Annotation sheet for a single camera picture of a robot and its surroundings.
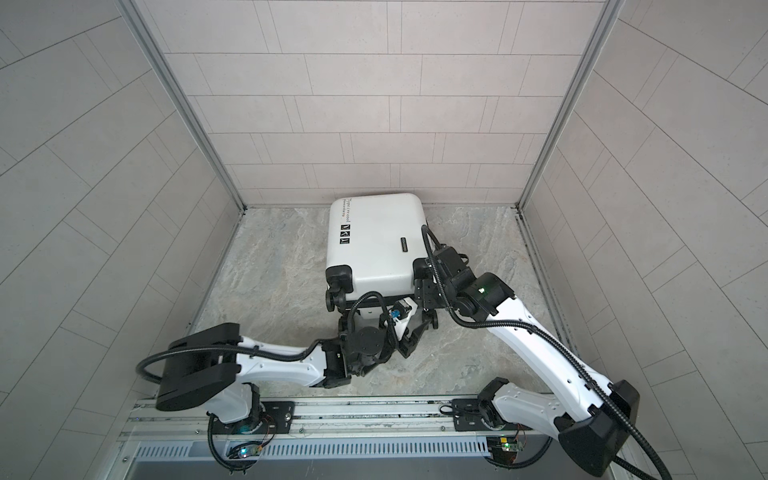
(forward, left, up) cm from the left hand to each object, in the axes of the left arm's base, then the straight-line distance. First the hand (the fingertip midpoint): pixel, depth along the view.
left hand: (431, 316), depth 71 cm
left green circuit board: (-26, +40, -12) cm, 50 cm away
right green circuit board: (-24, -17, -16) cm, 33 cm away
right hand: (+5, +2, +1) cm, 6 cm away
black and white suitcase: (+19, +15, +3) cm, 25 cm away
